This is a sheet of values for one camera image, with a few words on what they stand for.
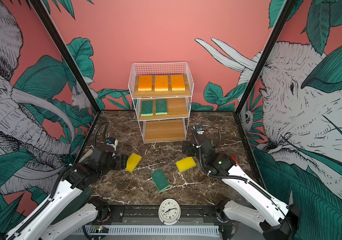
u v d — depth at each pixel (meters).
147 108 0.86
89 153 0.92
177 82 0.75
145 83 0.75
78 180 0.47
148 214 0.75
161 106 0.88
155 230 0.70
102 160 0.54
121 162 0.66
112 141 0.65
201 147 0.50
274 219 0.38
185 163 0.93
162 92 0.73
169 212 0.72
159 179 0.84
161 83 0.75
